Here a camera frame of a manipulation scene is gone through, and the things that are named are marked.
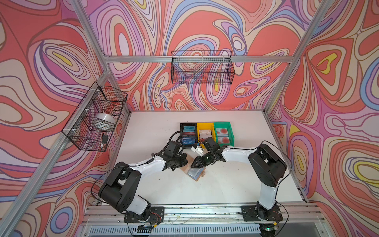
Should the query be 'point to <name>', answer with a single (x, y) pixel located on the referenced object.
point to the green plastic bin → (224, 136)
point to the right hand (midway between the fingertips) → (194, 169)
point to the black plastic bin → (188, 133)
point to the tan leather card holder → (194, 173)
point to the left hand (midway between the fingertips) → (190, 160)
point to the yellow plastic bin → (205, 130)
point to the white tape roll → (103, 122)
